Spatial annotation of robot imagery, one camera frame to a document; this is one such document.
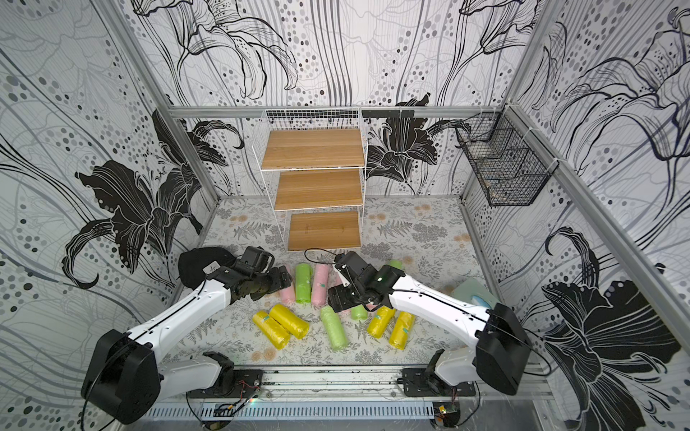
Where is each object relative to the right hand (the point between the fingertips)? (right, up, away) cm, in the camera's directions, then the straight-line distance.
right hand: (341, 296), depth 79 cm
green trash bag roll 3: (+20, +7, +16) cm, 27 cm away
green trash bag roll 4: (-2, -10, +2) cm, 11 cm away
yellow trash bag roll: (-21, -10, +1) cm, 23 cm away
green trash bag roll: (-13, +3, +11) cm, 18 cm away
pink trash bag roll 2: (-8, +1, +10) cm, 12 cm away
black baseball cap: (-52, +8, +12) cm, 54 cm away
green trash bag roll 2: (+5, -6, +3) cm, 9 cm away
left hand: (-18, +1, +7) cm, 20 cm away
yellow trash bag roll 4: (+19, -9, +1) cm, 21 cm away
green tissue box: (+40, +1, +2) cm, 40 cm away
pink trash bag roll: (-18, -2, +7) cm, 19 cm away
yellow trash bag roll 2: (-15, -9, +2) cm, 17 cm away
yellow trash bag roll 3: (+11, -10, +1) cm, 15 cm away
